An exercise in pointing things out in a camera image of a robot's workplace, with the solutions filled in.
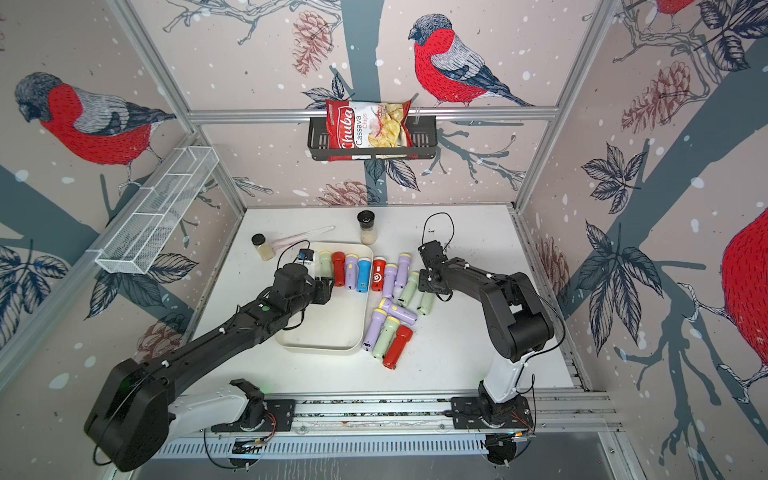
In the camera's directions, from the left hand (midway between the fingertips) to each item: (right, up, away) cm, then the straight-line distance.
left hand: (333, 273), depth 85 cm
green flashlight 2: (+28, -10, +6) cm, 30 cm away
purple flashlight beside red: (+16, -4, +10) cm, 20 cm away
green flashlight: (+22, -9, +8) cm, 25 cm away
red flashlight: (+19, -21, -1) cm, 28 cm away
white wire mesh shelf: (-45, +15, -8) cm, 48 cm away
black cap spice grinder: (+8, +16, +17) cm, 25 cm away
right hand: (+29, -5, +13) cm, 33 cm away
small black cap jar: (-28, +7, +16) cm, 33 cm away
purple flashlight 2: (+12, -16, +2) cm, 20 cm away
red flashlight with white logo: (+13, -2, +13) cm, 18 cm away
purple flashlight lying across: (+19, -12, +4) cm, 23 cm away
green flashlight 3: (+15, -18, -1) cm, 24 cm away
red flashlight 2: (-2, +2, +16) cm, 16 cm away
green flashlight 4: (-6, +1, +16) cm, 17 cm away
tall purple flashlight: (+21, 0, +14) cm, 25 cm away
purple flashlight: (+3, +1, +15) cm, 15 cm away
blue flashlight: (+8, -3, +11) cm, 14 cm away
